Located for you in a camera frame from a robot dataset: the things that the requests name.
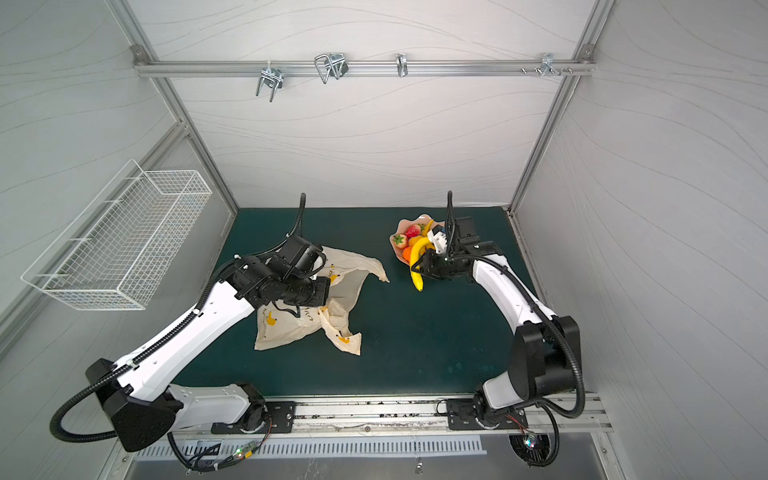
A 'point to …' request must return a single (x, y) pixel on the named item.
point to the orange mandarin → (406, 253)
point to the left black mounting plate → (280, 418)
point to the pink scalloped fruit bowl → (420, 220)
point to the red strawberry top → (413, 230)
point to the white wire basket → (119, 249)
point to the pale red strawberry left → (400, 241)
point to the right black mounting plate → (461, 415)
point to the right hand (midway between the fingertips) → (421, 262)
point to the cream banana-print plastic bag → (346, 274)
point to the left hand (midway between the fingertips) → (332, 290)
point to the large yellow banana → (416, 253)
